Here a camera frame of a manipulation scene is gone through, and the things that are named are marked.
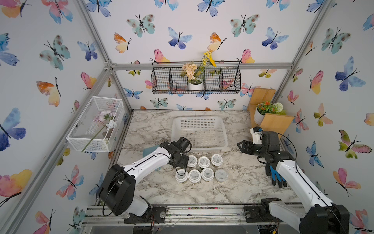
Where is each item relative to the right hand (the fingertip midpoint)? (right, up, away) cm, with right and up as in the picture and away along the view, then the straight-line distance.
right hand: (244, 143), depth 82 cm
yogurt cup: (-35, -19, -4) cm, 40 cm away
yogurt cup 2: (-29, -11, +3) cm, 31 cm away
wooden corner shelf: (+14, +12, -1) cm, 18 cm away
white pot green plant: (+16, +21, +7) cm, 27 cm away
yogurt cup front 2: (-21, -17, -1) cm, 27 cm away
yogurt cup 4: (-15, -10, +4) cm, 19 cm away
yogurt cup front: (-28, -18, -2) cm, 33 cm away
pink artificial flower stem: (-73, +14, -7) cm, 74 cm away
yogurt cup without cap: (-13, -18, 0) cm, 22 cm away
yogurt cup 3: (-23, -11, +3) cm, 26 cm away
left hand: (-36, -11, +3) cm, 37 cm away
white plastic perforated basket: (-21, +4, +25) cm, 33 cm away
